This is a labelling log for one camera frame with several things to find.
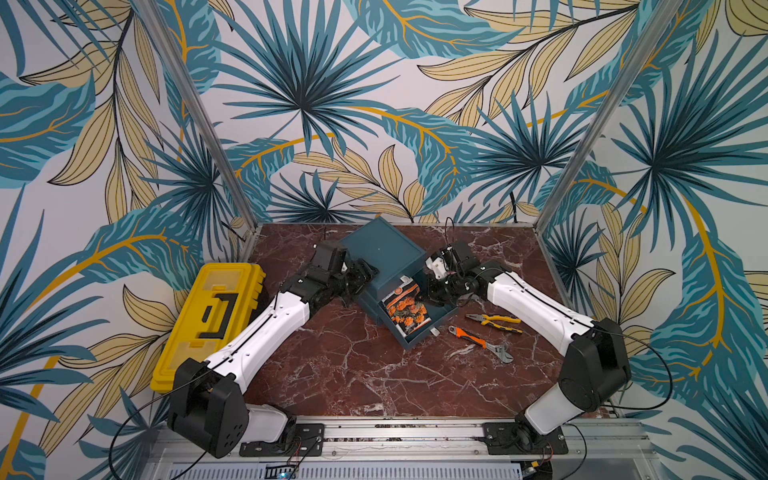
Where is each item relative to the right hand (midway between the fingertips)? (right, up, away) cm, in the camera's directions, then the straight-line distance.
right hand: (415, 297), depth 82 cm
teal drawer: (+6, -4, -2) cm, 8 cm away
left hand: (-11, +5, -3) cm, 12 cm away
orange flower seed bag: (-3, -3, -1) cm, 4 cm away
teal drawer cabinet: (-6, +12, 0) cm, 14 cm away
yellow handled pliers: (+23, -9, +10) cm, 27 cm away
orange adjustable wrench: (+26, -16, +6) cm, 31 cm away
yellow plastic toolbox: (-52, 0, -2) cm, 52 cm away
